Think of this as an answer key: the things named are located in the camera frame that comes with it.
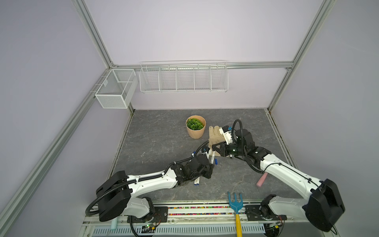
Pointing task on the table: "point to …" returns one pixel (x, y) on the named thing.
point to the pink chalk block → (260, 181)
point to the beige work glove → (215, 137)
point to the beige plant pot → (198, 134)
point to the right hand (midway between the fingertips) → (213, 147)
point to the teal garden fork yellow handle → (237, 206)
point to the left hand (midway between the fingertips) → (213, 168)
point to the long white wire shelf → (184, 77)
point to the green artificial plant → (194, 124)
